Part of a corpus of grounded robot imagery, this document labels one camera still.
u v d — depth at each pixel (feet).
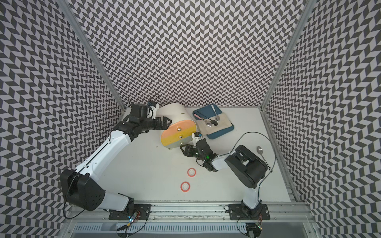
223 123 3.51
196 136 2.71
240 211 2.14
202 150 2.31
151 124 2.36
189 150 2.59
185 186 2.65
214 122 3.58
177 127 2.65
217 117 3.67
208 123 3.56
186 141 3.07
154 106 2.36
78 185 1.37
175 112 2.83
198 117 3.78
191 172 2.84
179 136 2.84
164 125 2.37
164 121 2.38
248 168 1.60
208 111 3.85
